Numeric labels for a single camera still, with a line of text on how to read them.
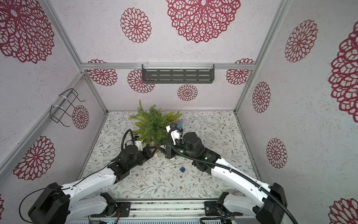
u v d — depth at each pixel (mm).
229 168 463
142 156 711
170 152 571
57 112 729
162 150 635
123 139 614
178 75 962
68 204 422
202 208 756
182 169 875
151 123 729
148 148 725
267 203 385
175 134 600
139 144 740
